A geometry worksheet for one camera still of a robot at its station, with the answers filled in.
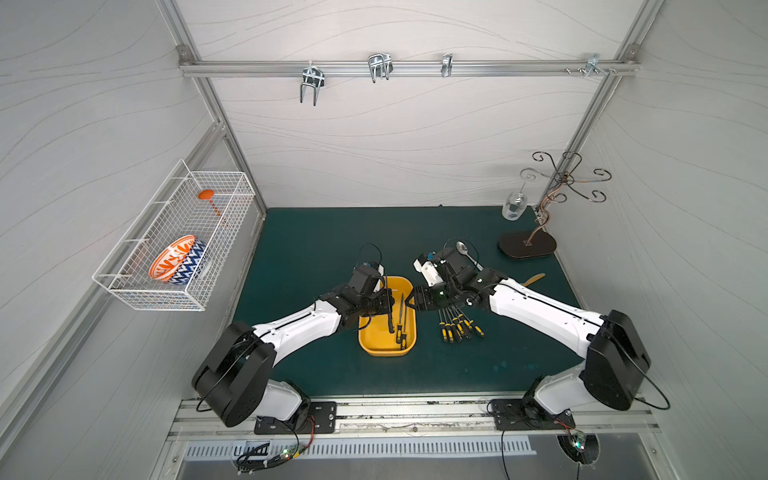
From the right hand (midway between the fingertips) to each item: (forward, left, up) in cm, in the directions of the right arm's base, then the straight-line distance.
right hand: (411, 299), depth 81 cm
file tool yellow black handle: (-3, +3, -12) cm, 13 cm away
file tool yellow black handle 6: (-2, -19, -12) cm, 23 cm away
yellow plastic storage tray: (-7, +10, -12) cm, 17 cm away
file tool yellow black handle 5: (-1, -16, -12) cm, 20 cm away
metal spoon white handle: (+28, -19, -13) cm, 36 cm away
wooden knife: (+17, -42, -14) cm, 48 cm away
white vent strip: (-35, +43, -13) cm, 57 cm away
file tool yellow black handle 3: (-3, -10, -13) cm, 16 cm away
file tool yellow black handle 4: (-2, -14, -12) cm, 19 cm away
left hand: (+1, +4, -4) cm, 6 cm away
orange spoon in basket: (+18, +56, +21) cm, 63 cm away
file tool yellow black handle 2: (-4, +6, -6) cm, 9 cm away
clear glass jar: (+32, -33, +5) cm, 46 cm away
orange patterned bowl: (-3, +54, +21) cm, 58 cm away
